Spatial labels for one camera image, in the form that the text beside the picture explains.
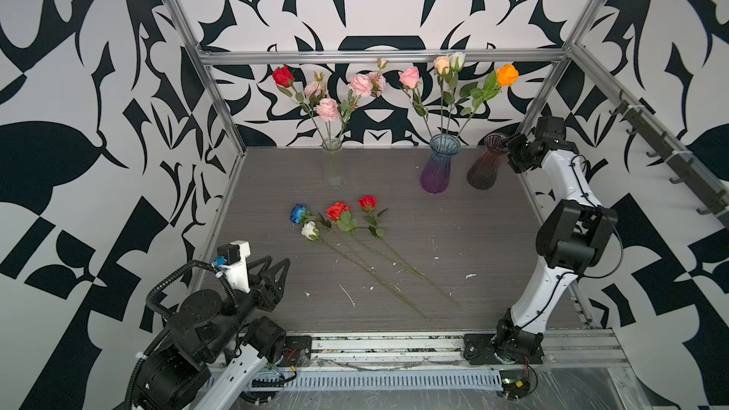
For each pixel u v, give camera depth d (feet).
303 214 3.13
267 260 2.03
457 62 2.85
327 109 2.77
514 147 2.77
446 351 2.49
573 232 1.73
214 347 1.50
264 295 1.70
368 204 3.27
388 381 2.34
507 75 2.70
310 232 3.04
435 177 3.76
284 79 2.66
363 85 2.71
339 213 3.15
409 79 2.65
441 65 2.78
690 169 1.80
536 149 2.26
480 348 2.44
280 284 1.88
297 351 2.42
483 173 3.34
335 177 3.50
